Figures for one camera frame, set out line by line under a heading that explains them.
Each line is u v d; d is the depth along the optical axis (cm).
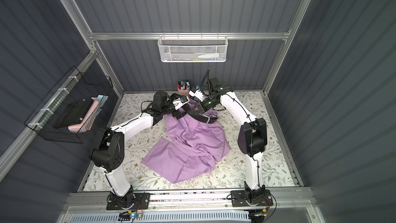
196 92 78
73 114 68
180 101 77
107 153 49
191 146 85
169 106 79
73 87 76
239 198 73
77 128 65
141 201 73
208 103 75
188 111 85
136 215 69
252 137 52
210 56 89
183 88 107
